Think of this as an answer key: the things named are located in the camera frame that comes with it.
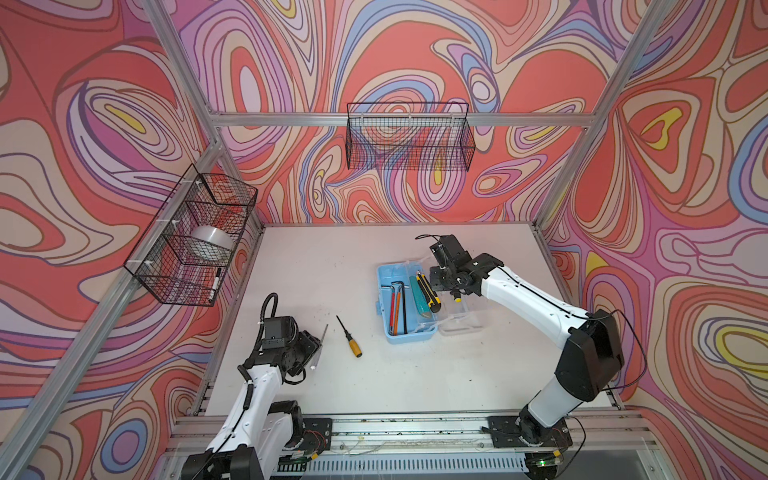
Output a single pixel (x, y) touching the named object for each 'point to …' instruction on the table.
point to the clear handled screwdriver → (319, 353)
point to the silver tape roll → (212, 243)
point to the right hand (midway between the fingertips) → (442, 284)
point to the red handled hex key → (392, 307)
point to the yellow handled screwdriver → (352, 343)
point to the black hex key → (403, 305)
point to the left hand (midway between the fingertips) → (318, 343)
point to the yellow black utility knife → (430, 296)
